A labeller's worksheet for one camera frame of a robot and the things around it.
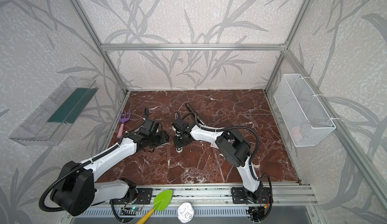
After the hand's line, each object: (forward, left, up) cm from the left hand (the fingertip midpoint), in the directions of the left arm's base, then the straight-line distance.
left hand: (169, 133), depth 87 cm
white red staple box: (-3, -27, -7) cm, 28 cm away
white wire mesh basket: (-8, -62, +27) cm, 68 cm away
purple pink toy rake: (+15, +37, -10) cm, 41 cm away
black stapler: (+14, -18, -7) cm, 24 cm away
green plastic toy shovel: (-33, 0, -7) cm, 34 cm away
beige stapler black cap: (-6, -7, +4) cm, 10 cm away
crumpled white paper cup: (-37, -13, -2) cm, 39 cm away
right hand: (-1, -4, -6) cm, 7 cm away
